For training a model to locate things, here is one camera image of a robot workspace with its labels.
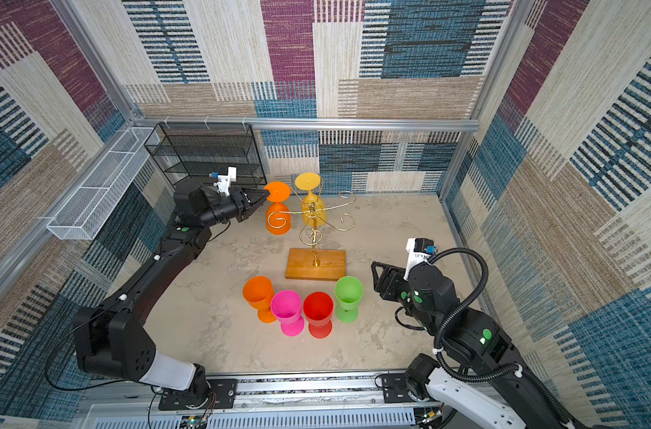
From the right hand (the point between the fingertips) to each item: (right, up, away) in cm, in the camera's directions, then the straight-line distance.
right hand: (380, 273), depth 65 cm
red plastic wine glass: (-15, -11, +8) cm, 20 cm away
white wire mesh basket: (-76, +14, +6) cm, 77 cm away
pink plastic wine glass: (-25, -13, +15) cm, 31 cm away
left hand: (-28, +21, +7) cm, 35 cm away
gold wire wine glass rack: (-18, -2, +32) cm, 37 cm away
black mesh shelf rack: (-67, +40, +41) cm, 89 cm away
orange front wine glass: (-34, -8, +17) cm, 39 cm away
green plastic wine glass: (-6, -9, +18) cm, 21 cm away
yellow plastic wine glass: (-16, +15, +10) cm, 24 cm away
